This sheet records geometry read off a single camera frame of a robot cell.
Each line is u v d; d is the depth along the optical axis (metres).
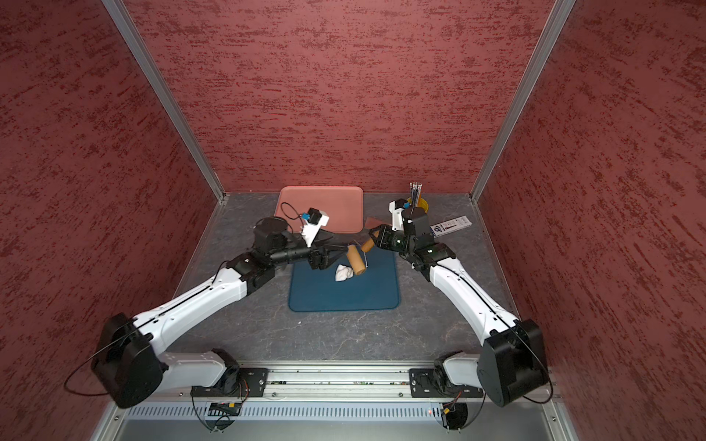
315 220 0.63
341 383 0.75
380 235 0.73
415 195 1.03
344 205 1.19
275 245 0.60
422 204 1.03
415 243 0.61
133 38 0.75
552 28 0.74
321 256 0.65
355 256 0.83
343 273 0.92
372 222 1.12
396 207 0.74
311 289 0.92
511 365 0.40
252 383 0.74
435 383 0.67
